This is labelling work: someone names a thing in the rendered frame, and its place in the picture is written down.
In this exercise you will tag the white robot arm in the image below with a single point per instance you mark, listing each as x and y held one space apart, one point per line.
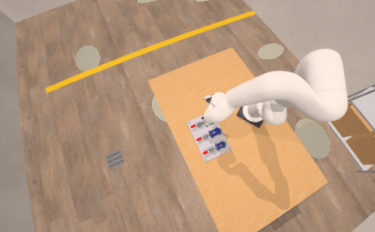
320 94

